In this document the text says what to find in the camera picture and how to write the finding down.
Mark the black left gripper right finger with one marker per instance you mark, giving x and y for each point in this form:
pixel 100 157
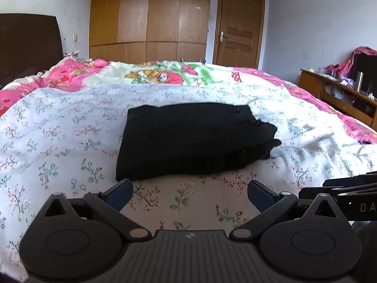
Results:
pixel 308 239

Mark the pink cartoon bed sheet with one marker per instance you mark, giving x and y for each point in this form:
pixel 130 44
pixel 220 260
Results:
pixel 71 74

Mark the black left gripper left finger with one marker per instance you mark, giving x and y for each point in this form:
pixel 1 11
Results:
pixel 72 240

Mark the pink cloth on cabinet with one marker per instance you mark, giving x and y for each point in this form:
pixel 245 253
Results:
pixel 346 68

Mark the dark television screen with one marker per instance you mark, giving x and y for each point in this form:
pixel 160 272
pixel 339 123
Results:
pixel 364 72

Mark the wooden side cabinet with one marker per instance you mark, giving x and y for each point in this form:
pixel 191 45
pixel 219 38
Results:
pixel 342 98

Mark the brown wooden door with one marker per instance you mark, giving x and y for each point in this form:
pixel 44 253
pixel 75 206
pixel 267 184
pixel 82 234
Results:
pixel 239 31

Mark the black pants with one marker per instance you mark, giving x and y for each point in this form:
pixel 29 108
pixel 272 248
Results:
pixel 192 139

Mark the white floral bed quilt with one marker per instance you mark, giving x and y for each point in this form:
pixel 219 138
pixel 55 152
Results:
pixel 56 141

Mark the dark wooden headboard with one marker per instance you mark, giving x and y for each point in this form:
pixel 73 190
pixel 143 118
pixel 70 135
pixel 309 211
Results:
pixel 30 43

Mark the wooden wardrobe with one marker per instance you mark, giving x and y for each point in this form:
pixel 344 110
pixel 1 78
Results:
pixel 138 31

